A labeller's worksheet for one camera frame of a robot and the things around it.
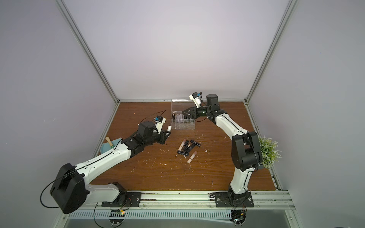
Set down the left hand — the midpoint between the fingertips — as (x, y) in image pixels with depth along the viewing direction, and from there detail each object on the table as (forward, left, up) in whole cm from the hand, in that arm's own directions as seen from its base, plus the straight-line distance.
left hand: (171, 132), depth 81 cm
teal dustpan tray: (-1, +47, -18) cm, 50 cm away
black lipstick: (+1, -8, -15) cm, 17 cm away
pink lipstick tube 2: (-8, -12, -16) cm, 22 cm away
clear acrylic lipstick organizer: (+19, -3, -14) cm, 24 cm away
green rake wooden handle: (+1, +44, -16) cm, 47 cm away
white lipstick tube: (+2, +1, +1) cm, 3 cm away
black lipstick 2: (-2, -11, -16) cm, 20 cm away
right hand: (+12, -8, +7) cm, 16 cm away
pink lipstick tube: (0, -6, -15) cm, 16 cm away
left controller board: (-39, +27, -20) cm, 51 cm away
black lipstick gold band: (+20, +1, -10) cm, 22 cm away
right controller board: (-38, -36, -19) cm, 56 cm away
